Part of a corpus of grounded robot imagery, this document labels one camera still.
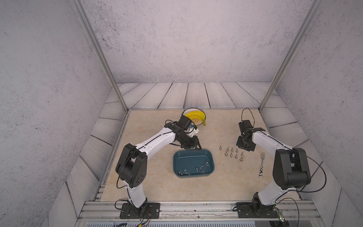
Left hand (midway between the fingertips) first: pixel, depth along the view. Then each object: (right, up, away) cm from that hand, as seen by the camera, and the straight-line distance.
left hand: (201, 149), depth 81 cm
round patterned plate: (0, +15, +31) cm, 34 cm away
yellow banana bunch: (+1, +20, +30) cm, 36 cm away
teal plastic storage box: (-5, -10, +8) cm, 14 cm away
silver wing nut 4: (+19, -3, +15) cm, 25 cm away
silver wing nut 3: (+26, -9, +10) cm, 30 cm away
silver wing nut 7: (+28, -6, +13) cm, 31 cm away
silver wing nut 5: (+22, -4, +15) cm, 27 cm away
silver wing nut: (+20, -7, +13) cm, 25 cm away
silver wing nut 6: (+26, -4, +15) cm, 30 cm away
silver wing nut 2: (+15, -3, +17) cm, 22 cm away
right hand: (+28, 0, +11) cm, 30 cm away
